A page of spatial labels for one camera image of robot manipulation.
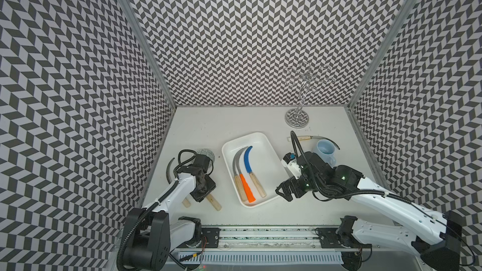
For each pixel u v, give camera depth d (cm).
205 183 76
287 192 61
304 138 101
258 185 87
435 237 39
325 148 99
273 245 72
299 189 62
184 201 80
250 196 83
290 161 64
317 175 53
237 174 89
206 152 94
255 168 94
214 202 81
